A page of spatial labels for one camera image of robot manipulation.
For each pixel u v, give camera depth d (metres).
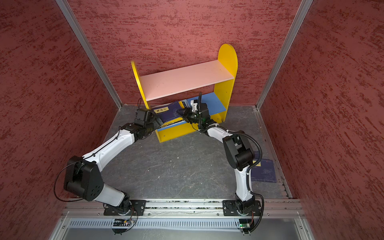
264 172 0.85
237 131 0.58
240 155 0.53
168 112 0.92
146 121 0.67
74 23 0.76
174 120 0.89
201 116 0.74
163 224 0.78
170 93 0.71
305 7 0.71
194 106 0.87
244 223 0.71
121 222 0.71
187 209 0.76
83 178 0.43
